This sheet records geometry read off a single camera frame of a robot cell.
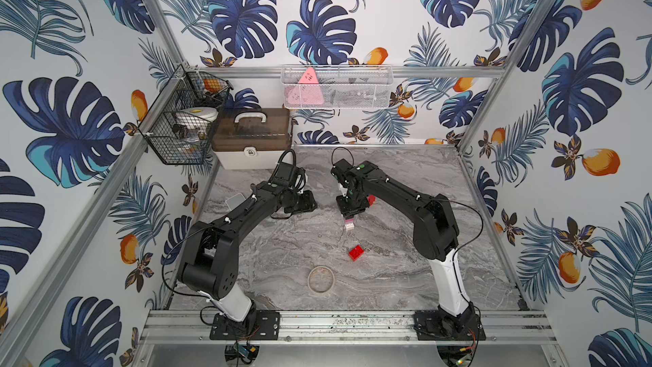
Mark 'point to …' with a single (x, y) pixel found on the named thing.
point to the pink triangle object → (306, 92)
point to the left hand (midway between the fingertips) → (313, 201)
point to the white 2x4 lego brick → (349, 227)
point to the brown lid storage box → (251, 138)
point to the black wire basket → (180, 126)
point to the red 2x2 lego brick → (356, 252)
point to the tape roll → (321, 279)
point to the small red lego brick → (371, 200)
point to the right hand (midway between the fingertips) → (348, 215)
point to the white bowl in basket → (199, 115)
